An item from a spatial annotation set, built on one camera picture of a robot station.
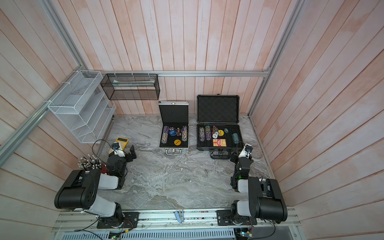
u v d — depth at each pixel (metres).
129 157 0.84
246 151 0.74
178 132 1.07
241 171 0.67
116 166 0.69
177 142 1.04
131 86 1.04
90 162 0.76
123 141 1.04
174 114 1.02
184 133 1.04
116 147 0.77
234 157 0.80
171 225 0.73
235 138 1.03
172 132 1.07
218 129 1.07
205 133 1.05
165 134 1.04
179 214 0.73
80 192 0.45
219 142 1.01
